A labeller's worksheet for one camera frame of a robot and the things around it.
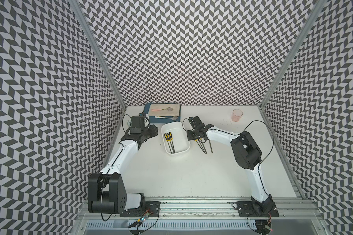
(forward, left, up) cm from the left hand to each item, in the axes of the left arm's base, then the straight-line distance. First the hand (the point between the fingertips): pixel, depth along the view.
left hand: (156, 129), depth 86 cm
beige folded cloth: (+27, -10, -14) cm, 32 cm away
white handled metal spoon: (+21, -9, -14) cm, 27 cm away
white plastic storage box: (+1, -11, -15) cm, 19 cm away
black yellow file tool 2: (+2, -7, -15) cm, 16 cm away
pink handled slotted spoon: (+31, -4, -15) cm, 35 cm away
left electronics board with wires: (-46, +7, -14) cm, 49 cm away
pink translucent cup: (+18, -54, -8) cm, 58 cm away
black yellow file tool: (+2, -5, -15) cm, 16 cm away
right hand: (+4, -20, -14) cm, 25 cm away
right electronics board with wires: (-46, -53, -12) cm, 71 cm away
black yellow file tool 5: (-5, -30, -16) cm, 35 cm away
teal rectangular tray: (+21, +8, -16) cm, 28 cm away
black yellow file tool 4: (-4, -24, -6) cm, 25 cm away
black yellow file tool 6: (-3, -34, -15) cm, 38 cm away
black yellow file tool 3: (+7, -7, -14) cm, 17 cm away
